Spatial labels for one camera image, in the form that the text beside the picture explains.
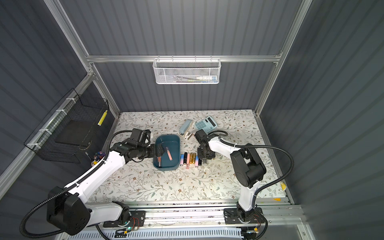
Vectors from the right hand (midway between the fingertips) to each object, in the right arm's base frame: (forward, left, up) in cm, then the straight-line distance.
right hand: (205, 156), depth 93 cm
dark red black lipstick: (-3, +29, -1) cm, 29 cm away
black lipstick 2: (-3, +3, -1) cm, 5 cm away
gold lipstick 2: (0, +7, -1) cm, 7 cm away
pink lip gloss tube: (+3, +23, -1) cm, 23 cm away
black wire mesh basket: (-3, +68, +27) cm, 74 cm away
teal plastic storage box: (+11, +21, +1) cm, 24 cm away
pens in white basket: (+36, +4, +32) cm, 48 cm away
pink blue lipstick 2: (-3, +5, 0) cm, 6 cm away
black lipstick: (-1, +12, -1) cm, 12 cm away
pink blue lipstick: (-2, +14, 0) cm, 15 cm away
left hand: (-4, +26, +13) cm, 29 cm away
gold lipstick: (-2, +9, -1) cm, 9 cm away
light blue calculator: (+27, -2, 0) cm, 27 cm away
